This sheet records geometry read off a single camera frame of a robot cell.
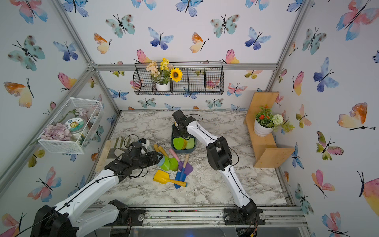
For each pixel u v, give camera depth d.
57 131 0.60
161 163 0.77
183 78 0.84
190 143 1.01
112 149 0.98
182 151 0.96
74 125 0.66
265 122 0.86
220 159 0.62
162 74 0.86
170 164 0.91
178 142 0.98
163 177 0.87
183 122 0.75
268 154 0.78
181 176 0.87
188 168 0.90
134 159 0.64
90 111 0.79
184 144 0.99
